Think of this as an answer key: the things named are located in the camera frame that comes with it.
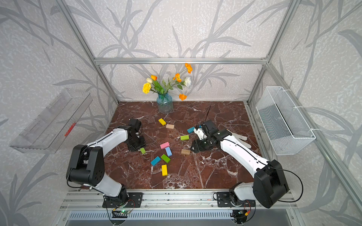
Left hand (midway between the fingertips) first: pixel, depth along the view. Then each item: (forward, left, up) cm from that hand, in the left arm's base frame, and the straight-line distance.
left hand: (143, 146), depth 90 cm
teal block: (+15, -31, -3) cm, 34 cm away
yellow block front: (-15, -15, -2) cm, 22 cm away
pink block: (+2, -13, -2) cm, 14 cm away
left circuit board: (-34, +2, -3) cm, 35 cm away
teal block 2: (-8, -9, -3) cm, 12 cm away
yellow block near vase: (+23, -9, -4) cm, 25 cm away
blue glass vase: (+31, -12, +7) cm, 34 cm away
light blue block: (-2, -16, -3) cm, 17 cm away
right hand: (-5, -33, +9) cm, 34 cm away
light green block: (+9, -26, -3) cm, 28 cm away
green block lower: (-7, -15, -3) cm, 16 cm away
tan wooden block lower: (-2, -27, -2) cm, 27 cm away
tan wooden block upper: (+19, -15, -4) cm, 24 cm away
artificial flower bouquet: (+37, -3, +20) cm, 42 cm away
